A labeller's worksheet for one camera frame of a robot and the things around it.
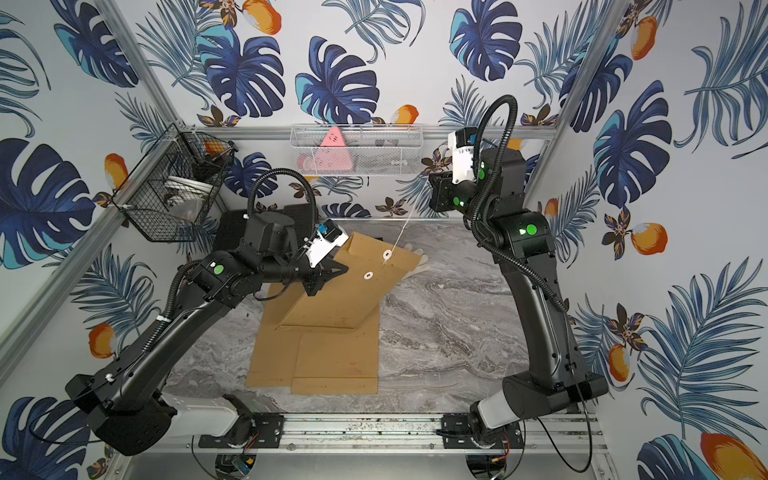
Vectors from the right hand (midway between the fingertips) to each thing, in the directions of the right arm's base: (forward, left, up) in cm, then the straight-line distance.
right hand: (432, 172), depth 62 cm
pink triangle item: (+27, +27, -13) cm, 40 cm away
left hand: (-13, +19, -13) cm, 26 cm away
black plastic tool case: (+26, +69, -41) cm, 84 cm away
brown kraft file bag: (-21, +42, -47) cm, 66 cm away
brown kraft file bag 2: (-22, +23, -49) cm, 58 cm away
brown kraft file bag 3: (-19, +18, -20) cm, 33 cm away
